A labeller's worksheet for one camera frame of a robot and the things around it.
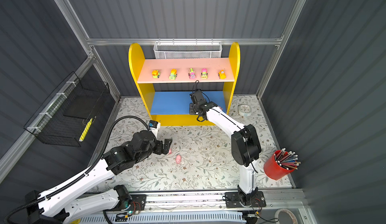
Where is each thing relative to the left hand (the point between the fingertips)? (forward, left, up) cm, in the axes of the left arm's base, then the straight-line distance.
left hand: (164, 138), depth 73 cm
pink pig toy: (-2, -5, -19) cm, 20 cm away
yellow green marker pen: (+3, +36, +6) cm, 36 cm away
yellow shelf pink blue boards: (+25, -1, +14) cm, 28 cm away
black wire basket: (+9, +49, +8) cm, 50 cm away
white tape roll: (-33, -58, -19) cm, 70 cm away
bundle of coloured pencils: (-11, -61, -7) cm, 62 cm away
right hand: (+23, -17, -5) cm, 29 cm away
